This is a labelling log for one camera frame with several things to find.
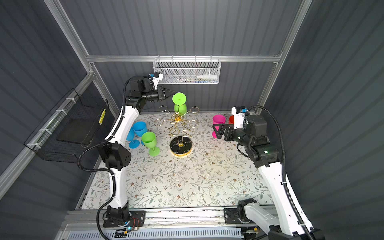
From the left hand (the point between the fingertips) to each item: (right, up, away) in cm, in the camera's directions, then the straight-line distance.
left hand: (176, 92), depth 78 cm
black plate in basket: (-52, -21, -1) cm, 56 cm away
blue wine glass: (-17, -26, -13) cm, 34 cm away
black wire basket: (-53, -25, -17) cm, 61 cm away
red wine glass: (+34, -14, +18) cm, 41 cm away
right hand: (+23, -18, -12) cm, 32 cm away
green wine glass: (-18, -26, +13) cm, 35 cm away
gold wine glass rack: (0, -31, +21) cm, 37 cm away
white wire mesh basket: (+4, +29, +45) cm, 54 cm away
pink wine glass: (+25, -14, +19) cm, 35 cm away
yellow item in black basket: (-42, -13, +5) cm, 44 cm away
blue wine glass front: (-24, -20, +12) cm, 33 cm away
